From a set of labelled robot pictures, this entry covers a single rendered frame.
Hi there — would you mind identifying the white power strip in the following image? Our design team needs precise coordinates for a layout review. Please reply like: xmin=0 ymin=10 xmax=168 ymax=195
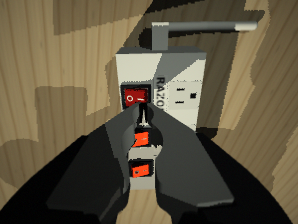
xmin=116 ymin=21 xmax=258 ymax=190

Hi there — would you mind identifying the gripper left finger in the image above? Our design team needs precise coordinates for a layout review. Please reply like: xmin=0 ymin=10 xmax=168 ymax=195
xmin=0 ymin=102 xmax=144 ymax=224

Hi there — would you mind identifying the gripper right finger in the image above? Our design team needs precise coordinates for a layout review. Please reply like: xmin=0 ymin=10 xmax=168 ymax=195
xmin=144 ymin=101 xmax=293 ymax=224

